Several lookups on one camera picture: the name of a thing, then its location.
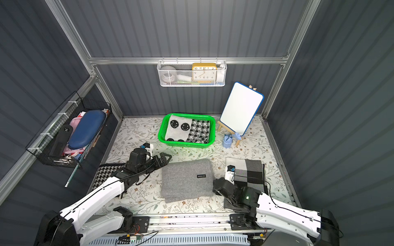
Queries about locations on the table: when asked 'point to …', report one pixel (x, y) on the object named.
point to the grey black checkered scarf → (248, 172)
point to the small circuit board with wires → (124, 239)
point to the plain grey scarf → (186, 180)
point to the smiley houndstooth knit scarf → (185, 129)
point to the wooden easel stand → (229, 129)
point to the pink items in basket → (70, 152)
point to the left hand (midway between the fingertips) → (167, 159)
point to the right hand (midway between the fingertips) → (218, 183)
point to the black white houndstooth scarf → (104, 172)
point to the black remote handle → (61, 139)
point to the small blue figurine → (227, 141)
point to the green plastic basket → (163, 125)
